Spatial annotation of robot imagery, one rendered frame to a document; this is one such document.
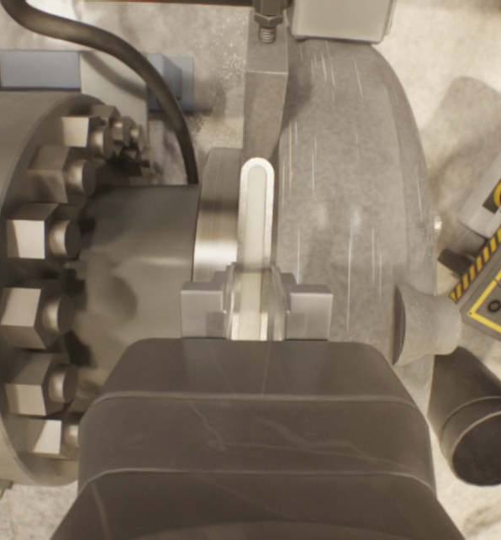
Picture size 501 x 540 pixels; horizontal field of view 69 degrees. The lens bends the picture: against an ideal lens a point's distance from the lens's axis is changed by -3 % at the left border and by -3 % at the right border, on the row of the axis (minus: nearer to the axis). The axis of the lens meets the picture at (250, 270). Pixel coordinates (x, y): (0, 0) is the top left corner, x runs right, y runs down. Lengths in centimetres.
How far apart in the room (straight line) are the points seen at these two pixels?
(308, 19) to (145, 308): 34
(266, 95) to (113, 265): 29
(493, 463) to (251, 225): 144
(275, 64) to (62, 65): 78
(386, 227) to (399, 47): 102
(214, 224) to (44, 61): 70
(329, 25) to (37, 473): 54
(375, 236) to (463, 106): 109
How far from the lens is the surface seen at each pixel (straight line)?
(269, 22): 28
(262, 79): 26
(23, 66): 105
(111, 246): 49
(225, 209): 42
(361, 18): 38
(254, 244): 16
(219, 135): 116
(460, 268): 124
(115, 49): 50
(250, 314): 17
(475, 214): 123
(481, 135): 135
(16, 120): 48
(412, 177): 30
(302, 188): 26
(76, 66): 99
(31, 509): 226
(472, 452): 156
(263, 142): 30
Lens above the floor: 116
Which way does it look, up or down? 69 degrees down
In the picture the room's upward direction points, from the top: 179 degrees clockwise
